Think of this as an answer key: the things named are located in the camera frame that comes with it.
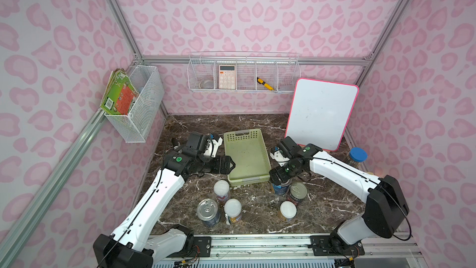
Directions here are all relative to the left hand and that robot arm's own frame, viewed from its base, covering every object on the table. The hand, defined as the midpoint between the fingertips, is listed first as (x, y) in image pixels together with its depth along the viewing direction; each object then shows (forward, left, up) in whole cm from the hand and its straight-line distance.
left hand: (225, 161), depth 74 cm
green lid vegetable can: (-8, -30, -11) cm, 33 cm away
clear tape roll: (+41, +11, +7) cm, 43 cm away
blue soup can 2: (-6, -24, -13) cm, 28 cm away
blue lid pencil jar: (+3, -54, -1) cm, 55 cm away
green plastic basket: (+21, -9, -22) cm, 31 cm away
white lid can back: (-7, +2, -10) cm, 13 cm away
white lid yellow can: (-16, -3, -8) cm, 18 cm away
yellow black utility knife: (+42, -21, +4) cm, 47 cm away
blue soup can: (-16, +7, -11) cm, 20 cm away
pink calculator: (+44, +1, +9) cm, 45 cm away
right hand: (0, -23, -12) cm, 26 cm away
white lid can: (-15, -26, -14) cm, 33 cm away
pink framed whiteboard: (+26, -45, +1) cm, 52 cm away
